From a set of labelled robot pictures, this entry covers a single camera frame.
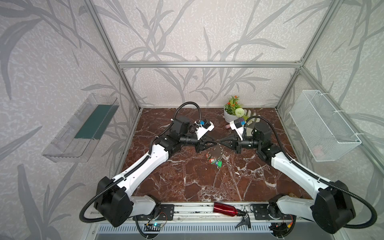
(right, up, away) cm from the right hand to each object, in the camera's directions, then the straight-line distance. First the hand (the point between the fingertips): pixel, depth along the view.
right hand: (220, 138), depth 71 cm
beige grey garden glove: (+28, +13, +45) cm, 55 cm away
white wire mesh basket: (+45, +3, -7) cm, 45 cm away
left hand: (-2, 0, -1) cm, 3 cm away
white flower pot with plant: (+12, +16, +30) cm, 36 cm away
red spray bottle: (+4, -35, +2) cm, 35 cm away
